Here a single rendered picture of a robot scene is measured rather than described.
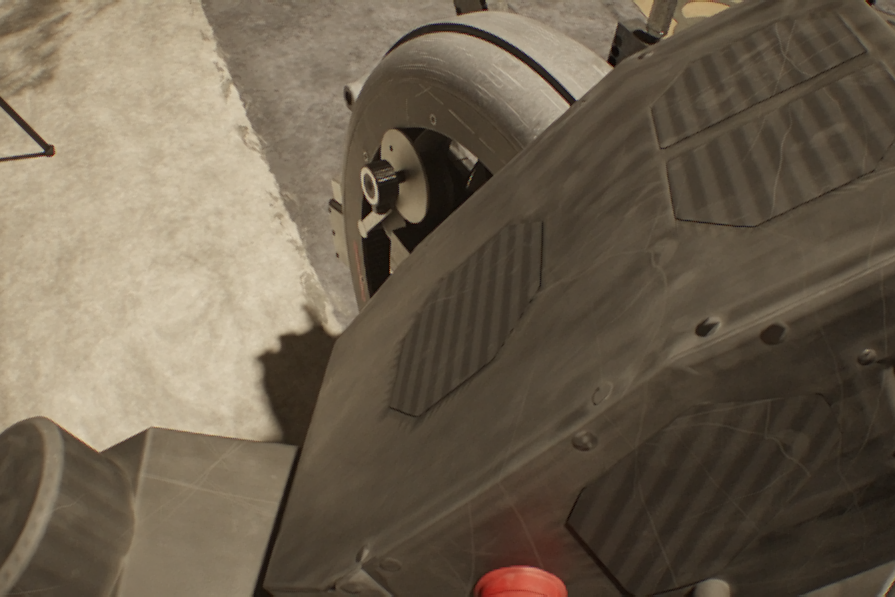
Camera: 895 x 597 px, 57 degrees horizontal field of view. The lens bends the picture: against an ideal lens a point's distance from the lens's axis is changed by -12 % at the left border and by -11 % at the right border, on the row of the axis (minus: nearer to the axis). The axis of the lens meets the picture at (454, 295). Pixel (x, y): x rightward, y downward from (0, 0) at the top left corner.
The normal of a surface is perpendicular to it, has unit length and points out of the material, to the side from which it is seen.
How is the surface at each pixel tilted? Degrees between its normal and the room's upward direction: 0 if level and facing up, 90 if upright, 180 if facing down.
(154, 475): 6
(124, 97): 0
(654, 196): 40
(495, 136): 90
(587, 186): 55
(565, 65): 1
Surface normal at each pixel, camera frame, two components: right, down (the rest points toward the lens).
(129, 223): 0.09, -0.69
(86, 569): 0.75, -0.01
